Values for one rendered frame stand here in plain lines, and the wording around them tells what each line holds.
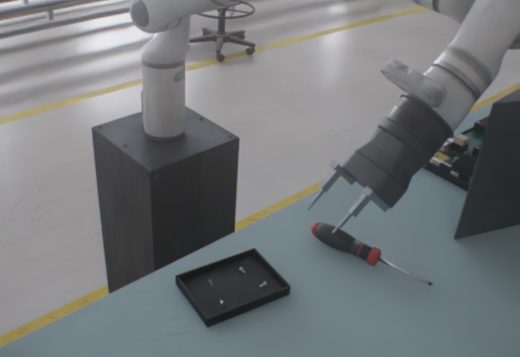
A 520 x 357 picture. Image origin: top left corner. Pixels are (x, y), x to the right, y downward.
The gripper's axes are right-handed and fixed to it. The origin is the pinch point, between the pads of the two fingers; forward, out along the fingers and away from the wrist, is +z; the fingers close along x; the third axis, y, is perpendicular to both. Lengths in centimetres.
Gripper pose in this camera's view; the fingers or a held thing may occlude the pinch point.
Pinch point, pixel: (320, 220)
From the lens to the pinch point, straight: 69.3
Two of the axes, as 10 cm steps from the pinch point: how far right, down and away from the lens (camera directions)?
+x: -5.1, -4.8, 7.1
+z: -6.5, 7.6, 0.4
